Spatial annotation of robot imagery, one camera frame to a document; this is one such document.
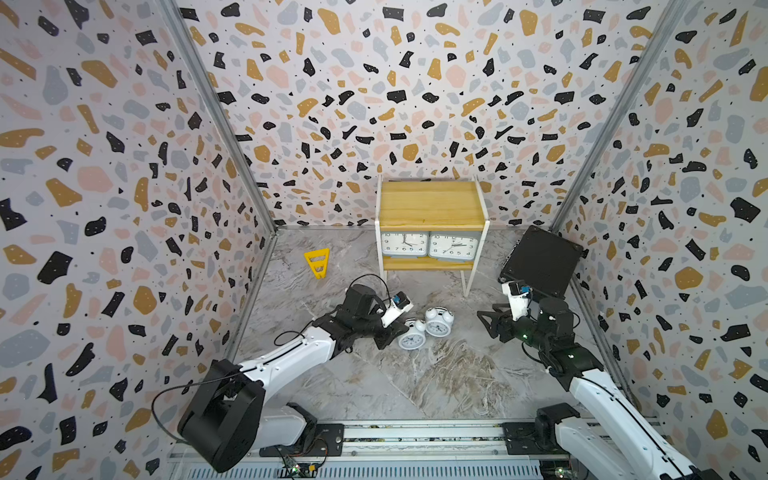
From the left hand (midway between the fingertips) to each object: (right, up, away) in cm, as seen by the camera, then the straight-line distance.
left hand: (406, 324), depth 82 cm
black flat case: (+50, +16, +25) cm, 58 cm away
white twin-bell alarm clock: (+2, -5, +5) cm, 7 cm away
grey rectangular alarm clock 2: (+14, +22, +6) cm, 26 cm away
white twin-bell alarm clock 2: (+10, 0, +5) cm, 11 cm away
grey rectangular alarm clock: (0, +22, +8) cm, 23 cm away
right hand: (+22, +4, -2) cm, 22 cm away
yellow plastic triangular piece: (-31, +20, +31) cm, 48 cm away
